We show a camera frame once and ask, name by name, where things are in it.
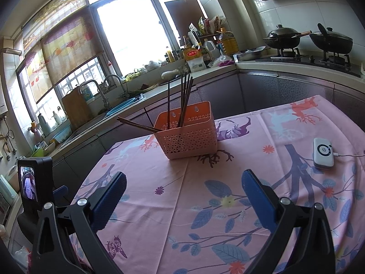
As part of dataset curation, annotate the chrome kitchen faucet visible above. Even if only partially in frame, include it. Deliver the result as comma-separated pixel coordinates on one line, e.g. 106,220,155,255
78,79,110,109

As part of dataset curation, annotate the white power bank device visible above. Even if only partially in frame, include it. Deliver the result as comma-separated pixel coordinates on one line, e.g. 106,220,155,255
313,137,334,169

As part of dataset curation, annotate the pink floral tablecloth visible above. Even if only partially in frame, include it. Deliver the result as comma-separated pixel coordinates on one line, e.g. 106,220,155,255
76,95,364,273

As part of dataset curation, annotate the wooden cutting board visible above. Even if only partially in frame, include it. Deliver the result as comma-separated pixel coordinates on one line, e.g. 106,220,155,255
62,87,93,131

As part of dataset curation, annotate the dark chopstick leaning left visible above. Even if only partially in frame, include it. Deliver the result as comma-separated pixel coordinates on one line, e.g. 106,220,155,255
117,116,161,133

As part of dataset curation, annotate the pink perforated utensil basket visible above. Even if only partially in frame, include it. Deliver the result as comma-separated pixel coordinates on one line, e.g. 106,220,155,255
154,101,218,160

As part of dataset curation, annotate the blue sink basin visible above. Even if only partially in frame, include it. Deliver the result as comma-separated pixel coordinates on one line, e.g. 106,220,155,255
105,97,138,117

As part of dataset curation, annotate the black gas stove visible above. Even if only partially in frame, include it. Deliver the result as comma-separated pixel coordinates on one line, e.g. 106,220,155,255
255,48,364,78

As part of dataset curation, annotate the dark upright chopstick right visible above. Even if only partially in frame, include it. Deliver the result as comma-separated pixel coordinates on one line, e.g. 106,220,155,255
179,75,194,127

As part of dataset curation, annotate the black pot with lid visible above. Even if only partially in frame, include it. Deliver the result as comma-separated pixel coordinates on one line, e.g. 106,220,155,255
309,23,353,54

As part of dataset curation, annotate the dark upright chopstick middle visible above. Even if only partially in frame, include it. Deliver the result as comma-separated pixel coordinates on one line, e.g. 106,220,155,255
177,72,187,127

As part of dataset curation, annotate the patterned roller blind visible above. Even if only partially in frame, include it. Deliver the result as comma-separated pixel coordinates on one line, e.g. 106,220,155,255
22,0,103,103

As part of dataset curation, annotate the black wok with lid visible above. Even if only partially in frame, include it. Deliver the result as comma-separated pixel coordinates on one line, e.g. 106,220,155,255
263,24,312,50

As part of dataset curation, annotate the yellow cooking oil bottle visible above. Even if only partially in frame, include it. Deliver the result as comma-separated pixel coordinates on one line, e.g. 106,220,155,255
219,27,240,56

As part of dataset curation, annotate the white plastic jug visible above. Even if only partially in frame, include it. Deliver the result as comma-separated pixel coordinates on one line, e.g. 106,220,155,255
203,38,215,61

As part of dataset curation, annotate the orange food package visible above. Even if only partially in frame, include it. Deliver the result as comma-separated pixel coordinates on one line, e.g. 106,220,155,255
183,47,202,61

